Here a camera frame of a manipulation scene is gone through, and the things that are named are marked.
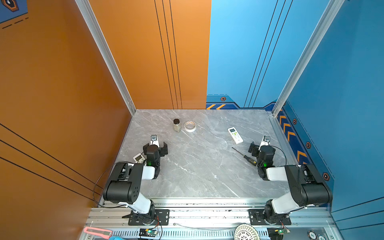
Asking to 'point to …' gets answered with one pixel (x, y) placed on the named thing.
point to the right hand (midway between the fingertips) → (259, 143)
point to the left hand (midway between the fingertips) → (156, 141)
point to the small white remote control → (139, 158)
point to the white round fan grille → (246, 232)
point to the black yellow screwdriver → (252, 161)
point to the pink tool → (106, 234)
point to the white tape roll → (190, 126)
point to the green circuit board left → (148, 232)
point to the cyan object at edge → (116, 238)
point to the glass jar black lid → (176, 125)
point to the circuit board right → (277, 233)
